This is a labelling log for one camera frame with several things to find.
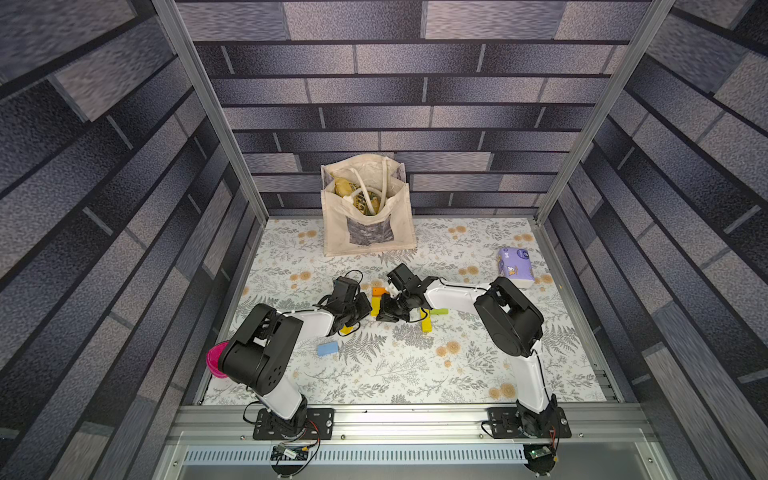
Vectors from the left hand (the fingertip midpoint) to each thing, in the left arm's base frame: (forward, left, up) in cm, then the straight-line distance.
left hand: (374, 303), depth 94 cm
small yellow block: (-2, -1, +2) cm, 3 cm away
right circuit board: (-38, -45, -5) cm, 59 cm away
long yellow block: (-10, +8, +3) cm, 13 cm away
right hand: (-3, 0, -2) cm, 4 cm away
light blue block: (-14, +13, -2) cm, 20 cm away
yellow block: (-7, -17, 0) cm, 18 cm away
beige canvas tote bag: (+26, +3, +19) cm, 32 cm away
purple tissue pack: (+14, -48, +4) cm, 50 cm away
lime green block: (-13, -16, +20) cm, 29 cm away
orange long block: (+4, -1, 0) cm, 5 cm away
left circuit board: (-40, +19, -3) cm, 44 cm away
